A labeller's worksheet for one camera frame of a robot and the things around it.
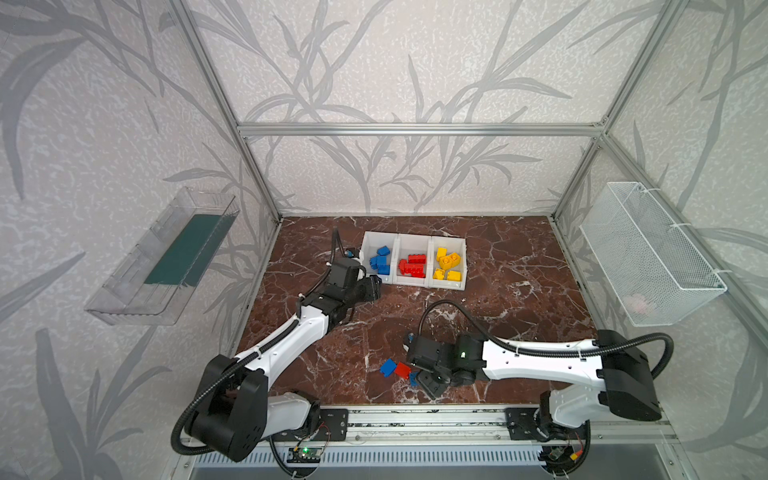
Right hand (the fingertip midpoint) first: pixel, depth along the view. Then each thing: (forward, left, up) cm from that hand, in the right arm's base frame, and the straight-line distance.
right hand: (426, 367), depth 77 cm
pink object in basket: (+11, -52, +14) cm, 55 cm away
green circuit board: (-18, +30, -7) cm, 36 cm away
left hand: (+24, +13, +8) cm, 29 cm away
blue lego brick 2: (+36, +16, -3) cm, 39 cm away
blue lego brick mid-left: (+36, +14, -3) cm, 39 cm away
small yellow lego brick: (+40, -7, -4) cm, 41 cm away
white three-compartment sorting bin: (+34, -3, 0) cm, 34 cm away
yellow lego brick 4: (+31, -11, -4) cm, 33 cm away
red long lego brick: (+32, +2, -2) cm, 32 cm away
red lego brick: (+35, +7, -4) cm, 36 cm away
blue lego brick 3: (+34, +13, -4) cm, 36 cm away
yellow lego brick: (+37, -12, -4) cm, 39 cm away
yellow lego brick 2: (+36, -8, -3) cm, 37 cm away
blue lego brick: (+42, +13, -6) cm, 45 cm away
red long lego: (+38, +1, -5) cm, 38 cm away
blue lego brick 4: (+2, +10, -6) cm, 12 cm away
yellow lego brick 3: (+31, -6, -3) cm, 31 cm away
